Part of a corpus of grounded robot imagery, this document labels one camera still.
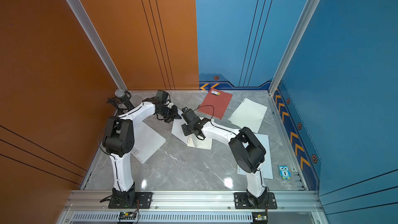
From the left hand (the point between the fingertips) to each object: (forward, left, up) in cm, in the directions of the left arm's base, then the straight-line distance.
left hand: (182, 114), depth 97 cm
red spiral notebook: (+16, -22, -8) cm, 28 cm away
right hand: (-8, -3, -1) cm, 9 cm away
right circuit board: (-51, -40, -10) cm, 66 cm away
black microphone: (+3, +36, +9) cm, 37 cm away
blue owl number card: (-32, -57, -7) cm, 65 cm away
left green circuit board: (-52, +21, -9) cm, 56 cm away
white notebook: (-16, -7, -4) cm, 17 cm away
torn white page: (+7, -45, -8) cm, 46 cm away
